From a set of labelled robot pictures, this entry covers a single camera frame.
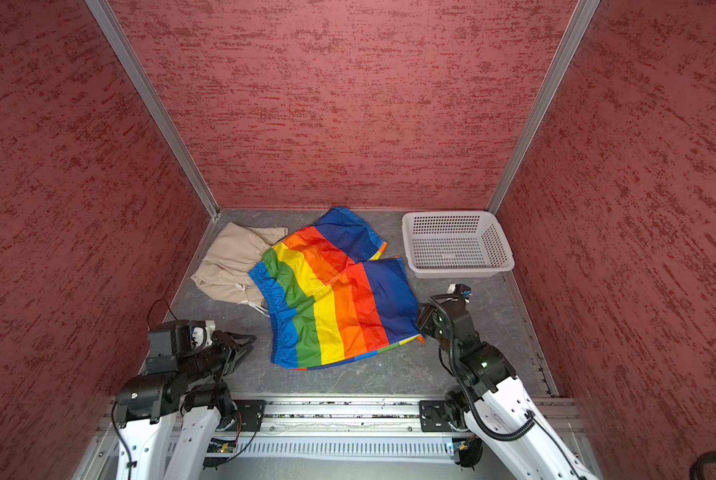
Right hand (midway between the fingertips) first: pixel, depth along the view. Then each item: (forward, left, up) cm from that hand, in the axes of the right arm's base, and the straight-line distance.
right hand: (422, 315), depth 78 cm
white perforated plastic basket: (+34, -19, -13) cm, 41 cm away
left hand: (-8, +42, +2) cm, 43 cm away
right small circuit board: (-27, -7, -16) cm, 32 cm away
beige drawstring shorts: (+21, +62, -9) cm, 67 cm away
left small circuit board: (-26, +52, -13) cm, 60 cm away
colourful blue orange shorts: (+12, +27, -9) cm, 31 cm away
